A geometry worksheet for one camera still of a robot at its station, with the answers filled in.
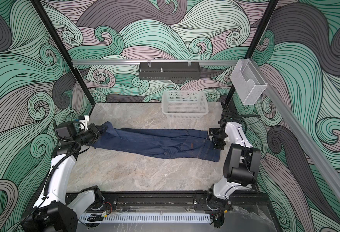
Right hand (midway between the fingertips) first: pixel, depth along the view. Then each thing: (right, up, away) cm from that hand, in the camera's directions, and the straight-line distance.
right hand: (209, 138), depth 88 cm
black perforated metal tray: (-25, +45, +8) cm, 52 cm away
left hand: (-58, +9, -13) cm, 61 cm away
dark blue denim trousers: (-33, -3, 0) cm, 33 cm away
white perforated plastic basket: (-11, +24, +33) cm, 42 cm away
